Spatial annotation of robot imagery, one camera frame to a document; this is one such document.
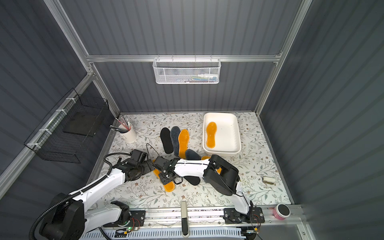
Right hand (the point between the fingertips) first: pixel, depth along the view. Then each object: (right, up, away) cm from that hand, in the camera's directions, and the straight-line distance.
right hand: (166, 178), depth 87 cm
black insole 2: (+16, 0, -2) cm, 16 cm away
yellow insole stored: (+29, +28, +22) cm, 46 cm away
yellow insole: (+3, -3, -4) cm, 6 cm away
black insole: (-3, +21, +15) cm, 26 cm away
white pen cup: (-27, +24, +12) cm, 38 cm away
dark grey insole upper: (+2, +26, +21) cm, 34 cm away
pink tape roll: (+59, -10, -16) cm, 61 cm away
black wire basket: (-47, +27, -14) cm, 56 cm away
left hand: (-11, +5, 0) cm, 12 cm away
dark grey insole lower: (+15, +11, +10) cm, 21 cm away
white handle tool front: (+12, -14, -16) cm, 24 cm away
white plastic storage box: (+36, +25, +21) cm, 49 cm away
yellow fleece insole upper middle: (+9, +22, +18) cm, 30 cm away
